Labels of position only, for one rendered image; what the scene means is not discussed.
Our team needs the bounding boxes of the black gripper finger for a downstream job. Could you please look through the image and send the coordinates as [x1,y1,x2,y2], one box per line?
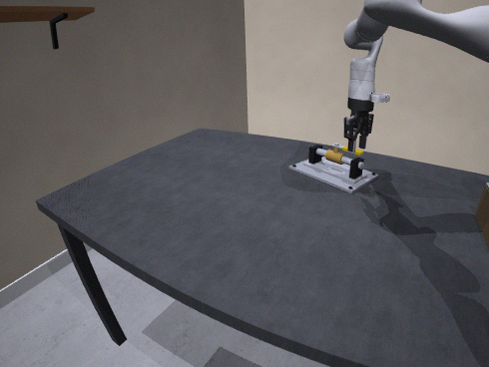
[344,116,364,154]
[359,114,374,149]

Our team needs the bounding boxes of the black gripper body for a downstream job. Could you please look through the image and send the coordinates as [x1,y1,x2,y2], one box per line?
[347,98,374,129]

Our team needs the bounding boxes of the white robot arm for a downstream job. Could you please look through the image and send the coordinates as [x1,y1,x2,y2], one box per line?
[344,0,489,103]

